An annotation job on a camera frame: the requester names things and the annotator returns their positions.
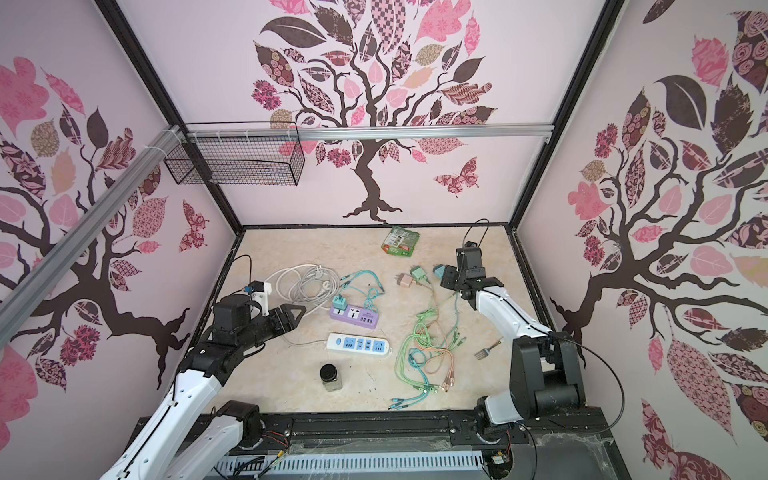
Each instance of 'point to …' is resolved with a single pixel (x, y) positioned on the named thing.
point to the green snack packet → (400, 242)
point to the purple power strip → (341, 311)
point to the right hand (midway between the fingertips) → (455, 271)
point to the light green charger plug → (419, 273)
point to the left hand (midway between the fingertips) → (300, 316)
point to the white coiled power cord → (311, 284)
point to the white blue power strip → (357, 344)
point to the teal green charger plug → (439, 270)
